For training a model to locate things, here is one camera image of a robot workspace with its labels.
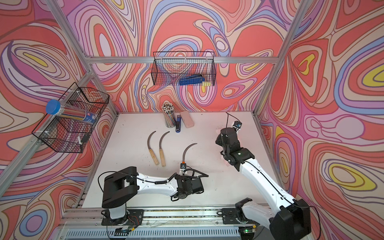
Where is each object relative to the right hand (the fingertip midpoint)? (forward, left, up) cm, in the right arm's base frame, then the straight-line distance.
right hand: (223, 137), depth 80 cm
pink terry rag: (-20, +4, +12) cm, 24 cm away
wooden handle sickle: (0, +42, -17) cm, 46 cm away
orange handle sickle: (+1, +23, -19) cm, 30 cm away
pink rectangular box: (+31, +21, -17) cm, 41 cm away
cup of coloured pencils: (+26, +33, -1) cm, 42 cm away
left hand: (-18, +20, -21) cm, 34 cm away
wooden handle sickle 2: (+4, +38, -19) cm, 43 cm away
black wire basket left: (-2, +79, +11) cm, 80 cm away
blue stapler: (+26, +28, -17) cm, 41 cm away
